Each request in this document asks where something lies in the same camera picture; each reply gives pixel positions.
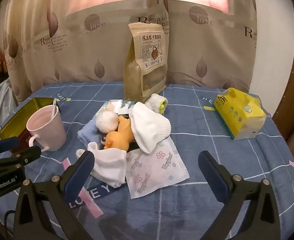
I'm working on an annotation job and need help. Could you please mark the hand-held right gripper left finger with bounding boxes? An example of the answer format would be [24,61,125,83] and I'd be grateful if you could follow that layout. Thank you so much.
[13,151,95,240]

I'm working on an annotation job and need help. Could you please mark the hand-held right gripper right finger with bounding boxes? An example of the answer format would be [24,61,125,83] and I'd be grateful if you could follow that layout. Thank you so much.
[198,151,281,240]

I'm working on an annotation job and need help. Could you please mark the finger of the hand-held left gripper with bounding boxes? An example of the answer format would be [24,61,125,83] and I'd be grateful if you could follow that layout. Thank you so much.
[0,146,41,171]
[0,137,21,159]

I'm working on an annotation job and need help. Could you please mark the gold and red tin box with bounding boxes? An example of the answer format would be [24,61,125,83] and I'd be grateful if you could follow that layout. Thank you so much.
[0,97,60,153]

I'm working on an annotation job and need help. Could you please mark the light blue fluffy towel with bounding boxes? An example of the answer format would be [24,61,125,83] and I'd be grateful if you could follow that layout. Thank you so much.
[77,119,108,151]

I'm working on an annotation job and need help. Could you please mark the white plush ball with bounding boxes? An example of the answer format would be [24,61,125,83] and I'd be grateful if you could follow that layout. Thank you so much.
[95,110,119,133]

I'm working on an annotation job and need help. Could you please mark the white fluffy roll yellow inside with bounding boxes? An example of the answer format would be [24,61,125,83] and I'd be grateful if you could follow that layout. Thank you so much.
[145,93,168,114]

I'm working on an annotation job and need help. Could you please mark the white sock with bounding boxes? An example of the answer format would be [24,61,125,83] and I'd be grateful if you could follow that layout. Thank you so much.
[76,142,127,189]
[129,102,171,154]

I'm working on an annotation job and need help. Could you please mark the pink mug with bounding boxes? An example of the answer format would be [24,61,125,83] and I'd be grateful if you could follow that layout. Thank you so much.
[26,105,67,152]

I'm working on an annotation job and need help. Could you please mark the blue checked bedsheet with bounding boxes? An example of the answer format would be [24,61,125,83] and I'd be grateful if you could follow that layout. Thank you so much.
[0,81,294,240]

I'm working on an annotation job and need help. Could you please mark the orange rubber duck toy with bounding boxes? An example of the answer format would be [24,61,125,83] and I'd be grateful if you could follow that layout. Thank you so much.
[104,116,137,151]

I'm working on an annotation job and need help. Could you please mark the white spoon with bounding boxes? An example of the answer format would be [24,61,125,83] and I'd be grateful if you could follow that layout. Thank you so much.
[49,98,59,120]

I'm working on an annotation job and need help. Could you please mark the white flower print wipe packet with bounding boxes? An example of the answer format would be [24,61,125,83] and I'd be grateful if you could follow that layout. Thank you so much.
[124,137,189,200]

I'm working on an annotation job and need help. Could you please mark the yellow tissue pack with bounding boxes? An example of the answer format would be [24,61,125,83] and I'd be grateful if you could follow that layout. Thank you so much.
[213,87,267,141]

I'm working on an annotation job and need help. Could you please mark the green floral cloth pouch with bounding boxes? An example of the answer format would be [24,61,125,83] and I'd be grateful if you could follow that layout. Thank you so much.
[101,99,140,117]

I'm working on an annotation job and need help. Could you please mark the kraft paper snack bag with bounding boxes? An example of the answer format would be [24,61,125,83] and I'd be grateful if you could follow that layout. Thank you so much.
[124,22,169,103]

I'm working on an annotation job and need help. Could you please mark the beige leaf print curtain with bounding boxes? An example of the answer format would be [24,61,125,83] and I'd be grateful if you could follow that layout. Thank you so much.
[0,0,294,103]

